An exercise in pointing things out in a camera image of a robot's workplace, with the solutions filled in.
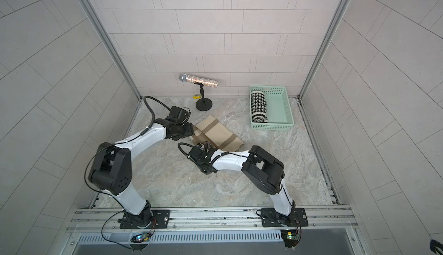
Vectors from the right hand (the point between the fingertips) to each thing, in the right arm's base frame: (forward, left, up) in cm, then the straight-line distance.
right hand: (214, 162), depth 91 cm
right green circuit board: (-34, -31, +1) cm, 46 cm away
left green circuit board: (-31, +27, +6) cm, 42 cm away
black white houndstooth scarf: (+29, -28, +9) cm, 41 cm away
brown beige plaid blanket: (+17, +1, +4) cm, 18 cm away
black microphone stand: (+38, +7, +5) cm, 39 cm away
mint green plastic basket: (+30, -42, +4) cm, 52 cm away
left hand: (+15, +11, +10) cm, 21 cm away
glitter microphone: (+39, +14, +27) cm, 49 cm away
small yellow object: (+45, +12, +6) cm, 47 cm away
